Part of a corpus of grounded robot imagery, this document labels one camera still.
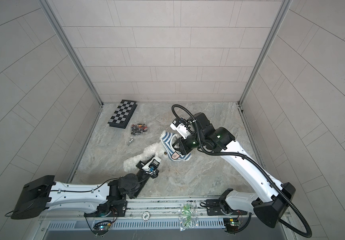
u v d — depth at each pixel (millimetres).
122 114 1053
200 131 498
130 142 934
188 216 693
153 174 609
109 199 522
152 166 557
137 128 995
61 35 793
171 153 609
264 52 874
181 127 590
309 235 343
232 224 678
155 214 705
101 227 644
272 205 358
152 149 667
